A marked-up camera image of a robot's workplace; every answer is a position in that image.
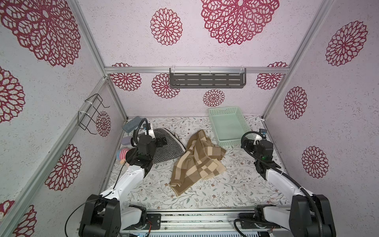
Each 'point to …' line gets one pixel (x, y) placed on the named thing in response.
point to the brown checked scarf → (202, 160)
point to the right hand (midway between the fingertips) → (251, 136)
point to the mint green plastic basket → (228, 125)
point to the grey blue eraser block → (132, 124)
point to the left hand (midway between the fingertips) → (157, 132)
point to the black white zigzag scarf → (173, 147)
